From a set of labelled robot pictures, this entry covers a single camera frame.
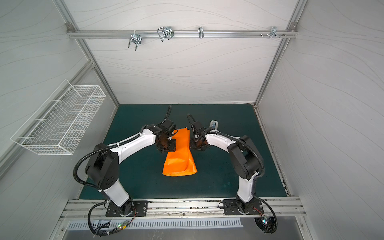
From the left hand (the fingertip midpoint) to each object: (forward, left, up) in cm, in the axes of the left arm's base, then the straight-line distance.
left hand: (172, 150), depth 87 cm
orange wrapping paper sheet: (-7, -6, -1) cm, 9 cm away
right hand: (+5, -12, -4) cm, 13 cm away
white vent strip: (-35, +2, -8) cm, 36 cm away
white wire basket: (-2, +49, +24) cm, 55 cm away
